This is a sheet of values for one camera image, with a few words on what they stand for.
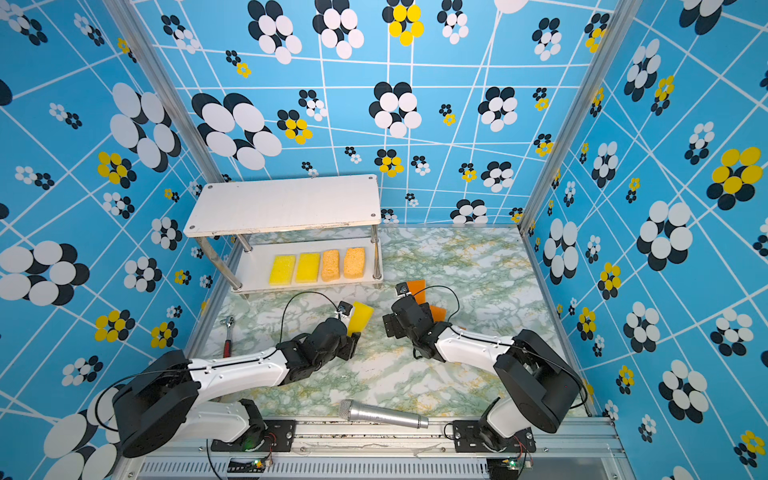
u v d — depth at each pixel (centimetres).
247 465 71
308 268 99
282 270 97
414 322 68
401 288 79
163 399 42
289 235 117
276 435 73
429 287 79
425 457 72
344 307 75
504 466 70
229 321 92
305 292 102
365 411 76
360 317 89
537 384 43
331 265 97
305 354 64
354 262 98
